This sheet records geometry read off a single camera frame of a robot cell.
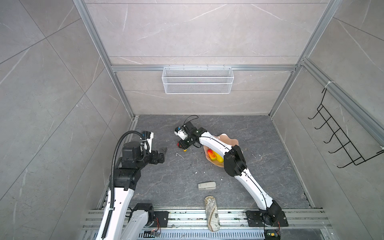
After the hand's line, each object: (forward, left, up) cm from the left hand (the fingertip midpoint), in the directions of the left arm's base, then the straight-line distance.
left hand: (156, 144), depth 72 cm
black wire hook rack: (-5, -85, +8) cm, 86 cm away
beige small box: (-14, -26, -23) cm, 37 cm away
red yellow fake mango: (+3, -30, -18) cm, 35 cm away
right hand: (+17, -10, -25) cm, 32 cm away
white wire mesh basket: (+49, -22, +4) cm, 54 cm away
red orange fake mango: (+10, -13, -23) cm, 29 cm away
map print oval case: (-28, -27, -22) cm, 44 cm away
